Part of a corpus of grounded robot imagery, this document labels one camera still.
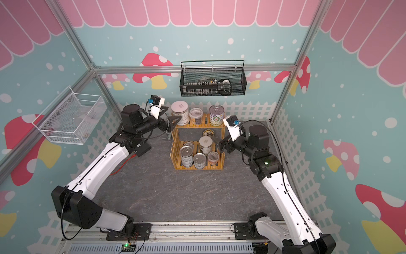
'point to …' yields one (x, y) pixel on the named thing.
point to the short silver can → (199, 161)
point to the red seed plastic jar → (213, 157)
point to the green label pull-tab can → (216, 113)
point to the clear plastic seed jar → (195, 115)
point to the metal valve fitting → (169, 136)
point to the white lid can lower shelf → (205, 143)
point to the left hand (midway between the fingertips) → (174, 114)
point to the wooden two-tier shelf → (199, 146)
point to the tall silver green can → (186, 153)
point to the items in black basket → (208, 87)
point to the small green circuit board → (128, 247)
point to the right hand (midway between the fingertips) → (221, 130)
